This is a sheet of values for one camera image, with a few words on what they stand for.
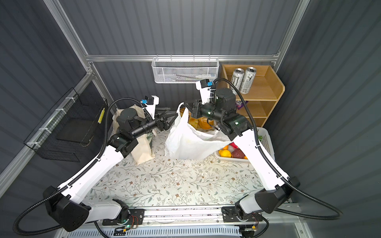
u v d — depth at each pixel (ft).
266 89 3.00
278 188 1.28
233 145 1.57
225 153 2.92
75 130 2.32
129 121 1.65
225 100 1.48
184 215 2.47
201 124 3.47
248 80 2.59
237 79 2.53
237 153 2.92
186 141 2.54
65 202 1.25
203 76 2.97
